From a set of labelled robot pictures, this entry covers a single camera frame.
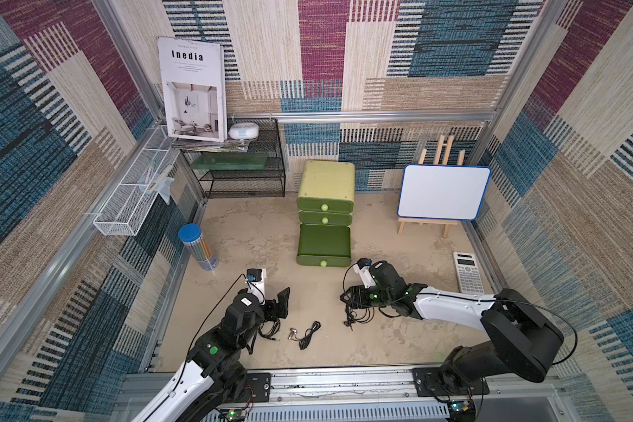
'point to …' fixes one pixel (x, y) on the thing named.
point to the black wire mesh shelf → (268, 183)
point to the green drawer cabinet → (327, 179)
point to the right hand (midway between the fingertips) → (346, 294)
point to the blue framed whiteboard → (455, 192)
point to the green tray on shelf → (230, 161)
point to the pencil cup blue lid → (191, 236)
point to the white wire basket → (126, 209)
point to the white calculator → (469, 276)
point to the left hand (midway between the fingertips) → (276, 288)
